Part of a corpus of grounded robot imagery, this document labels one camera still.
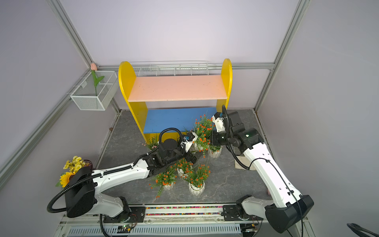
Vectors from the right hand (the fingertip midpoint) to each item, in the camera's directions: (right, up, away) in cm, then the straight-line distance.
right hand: (208, 137), depth 72 cm
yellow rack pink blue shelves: (-33, +26, +55) cm, 69 cm away
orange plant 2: (-12, -16, +4) cm, 21 cm away
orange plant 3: (-21, -21, -1) cm, 30 cm away
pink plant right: (+5, -10, +15) cm, 19 cm away
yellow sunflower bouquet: (-62, -13, -5) cm, 64 cm away
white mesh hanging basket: (-66, +21, +8) cm, 69 cm away
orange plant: (-2, +5, -7) cm, 9 cm away
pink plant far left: (-36, -7, +30) cm, 48 cm away
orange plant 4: (-6, -20, -1) cm, 21 cm away
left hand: (-4, -4, +2) cm, 6 cm away
